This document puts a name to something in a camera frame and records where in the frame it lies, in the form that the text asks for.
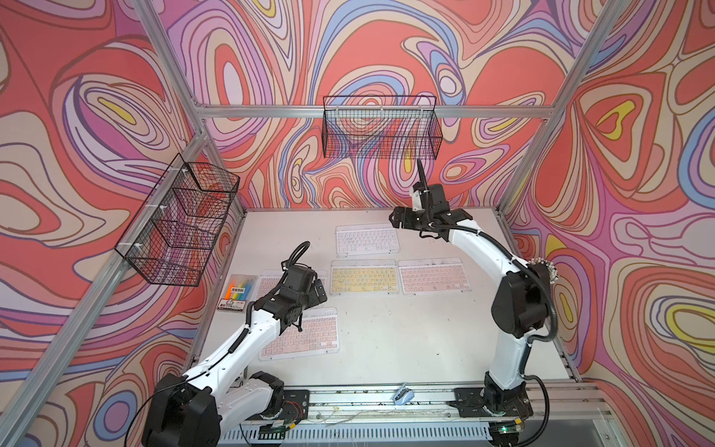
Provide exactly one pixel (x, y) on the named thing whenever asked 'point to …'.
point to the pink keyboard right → (433, 276)
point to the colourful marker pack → (239, 289)
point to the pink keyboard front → (319, 335)
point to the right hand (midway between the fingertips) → (404, 224)
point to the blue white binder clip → (404, 396)
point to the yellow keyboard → (364, 277)
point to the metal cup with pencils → (549, 265)
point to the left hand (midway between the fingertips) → (313, 293)
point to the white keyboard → (357, 240)
